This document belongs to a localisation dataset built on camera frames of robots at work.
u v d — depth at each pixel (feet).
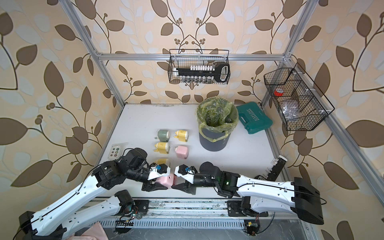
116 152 2.99
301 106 2.39
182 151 2.92
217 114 2.89
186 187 1.90
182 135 3.12
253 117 3.45
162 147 2.93
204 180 1.84
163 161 2.71
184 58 2.99
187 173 1.83
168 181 2.01
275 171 2.80
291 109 2.40
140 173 1.86
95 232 2.25
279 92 2.64
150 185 1.86
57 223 1.39
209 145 3.14
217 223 2.32
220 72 2.75
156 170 1.83
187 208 2.47
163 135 3.10
